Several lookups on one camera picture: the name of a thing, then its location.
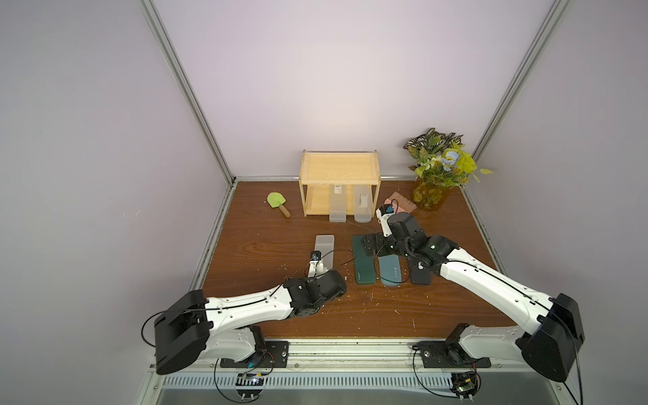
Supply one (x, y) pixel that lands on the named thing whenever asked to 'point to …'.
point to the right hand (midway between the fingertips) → (374, 233)
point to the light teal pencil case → (390, 270)
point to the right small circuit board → (465, 385)
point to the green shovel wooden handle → (276, 199)
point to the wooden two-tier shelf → (322, 168)
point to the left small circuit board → (249, 385)
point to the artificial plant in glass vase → (440, 163)
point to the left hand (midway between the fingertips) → (331, 282)
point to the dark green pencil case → (364, 265)
